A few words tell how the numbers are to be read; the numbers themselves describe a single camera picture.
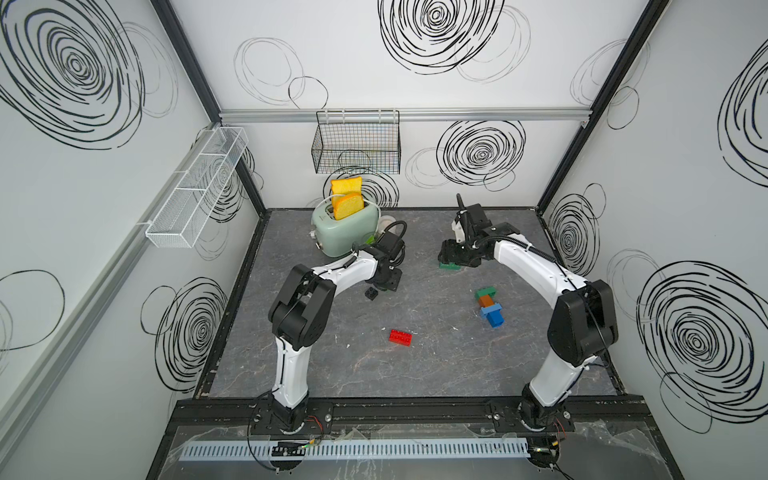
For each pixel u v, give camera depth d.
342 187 0.98
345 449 0.96
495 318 0.90
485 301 0.92
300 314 0.51
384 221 1.02
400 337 0.85
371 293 0.96
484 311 0.90
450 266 0.81
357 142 1.44
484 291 0.95
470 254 0.76
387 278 0.85
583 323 0.46
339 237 0.97
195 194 0.75
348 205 0.94
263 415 0.73
